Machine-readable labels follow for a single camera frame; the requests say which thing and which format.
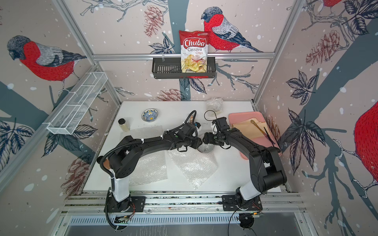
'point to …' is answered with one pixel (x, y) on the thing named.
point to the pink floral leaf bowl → (205, 148)
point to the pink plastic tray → (268, 140)
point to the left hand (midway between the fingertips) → (203, 140)
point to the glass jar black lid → (124, 126)
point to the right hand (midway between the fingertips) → (208, 139)
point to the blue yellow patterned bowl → (149, 115)
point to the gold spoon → (252, 121)
